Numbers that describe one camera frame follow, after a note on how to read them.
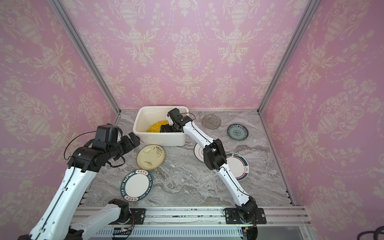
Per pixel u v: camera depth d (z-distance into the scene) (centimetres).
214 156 67
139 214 75
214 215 76
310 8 69
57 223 37
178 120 79
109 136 51
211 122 114
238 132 108
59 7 70
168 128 90
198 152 97
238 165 92
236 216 73
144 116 100
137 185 84
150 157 95
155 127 107
